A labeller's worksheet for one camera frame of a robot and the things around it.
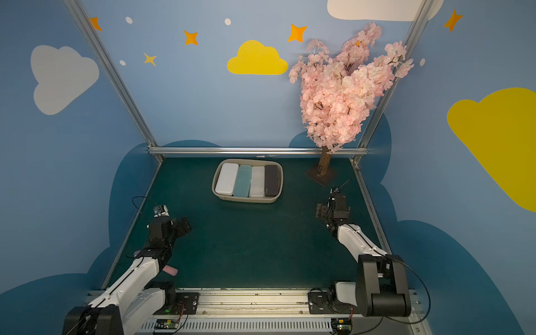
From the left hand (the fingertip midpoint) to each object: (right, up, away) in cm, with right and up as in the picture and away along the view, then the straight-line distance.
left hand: (174, 219), depth 87 cm
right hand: (+70, +5, +5) cm, 70 cm away
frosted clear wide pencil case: (+34, +14, +18) cm, 41 cm away
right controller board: (+67, -36, -14) cm, 77 cm away
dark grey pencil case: (+42, +16, +17) cm, 48 cm away
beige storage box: (+31, +26, +26) cm, 48 cm away
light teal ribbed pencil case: (+27, +16, +19) cm, 36 cm away
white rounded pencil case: (+19, +17, +19) cm, 31 cm away
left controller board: (+4, -34, -15) cm, 38 cm away
